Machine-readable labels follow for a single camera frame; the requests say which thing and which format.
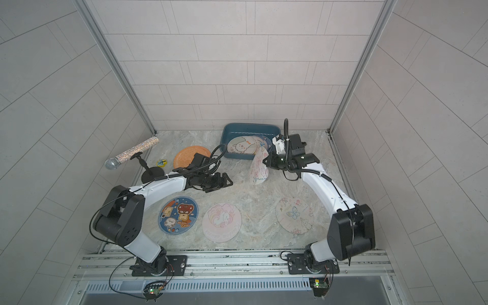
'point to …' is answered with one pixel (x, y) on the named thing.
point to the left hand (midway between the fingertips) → (230, 183)
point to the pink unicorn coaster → (222, 222)
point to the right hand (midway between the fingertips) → (263, 160)
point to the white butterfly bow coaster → (259, 171)
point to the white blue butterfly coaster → (294, 215)
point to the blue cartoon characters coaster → (178, 215)
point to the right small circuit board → (320, 286)
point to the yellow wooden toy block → (161, 162)
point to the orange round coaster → (185, 157)
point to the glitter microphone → (113, 163)
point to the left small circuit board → (154, 290)
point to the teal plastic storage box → (230, 130)
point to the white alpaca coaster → (242, 144)
